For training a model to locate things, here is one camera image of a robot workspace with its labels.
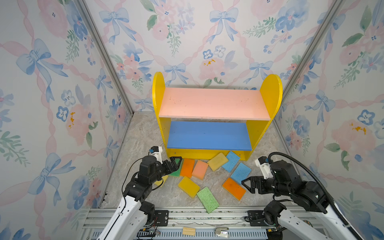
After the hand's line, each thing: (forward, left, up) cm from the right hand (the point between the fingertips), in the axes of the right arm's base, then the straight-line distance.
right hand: (247, 181), depth 68 cm
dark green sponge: (+2, +32, +3) cm, 32 cm away
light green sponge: (-4, +17, -16) cm, 24 cm away
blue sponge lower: (+11, -3, -17) cm, 20 cm away
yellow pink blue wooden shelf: (+52, +23, -20) cm, 60 cm away
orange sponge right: (+2, +2, -18) cm, 18 cm away
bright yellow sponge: (+3, +28, -17) cm, 33 cm away
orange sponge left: (+14, +29, -17) cm, 36 cm away
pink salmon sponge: (+13, +21, -18) cm, 30 cm away
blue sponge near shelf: (+19, +1, -16) cm, 25 cm away
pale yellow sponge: (+17, +10, -15) cm, 25 cm away
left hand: (+11, +34, 0) cm, 35 cm away
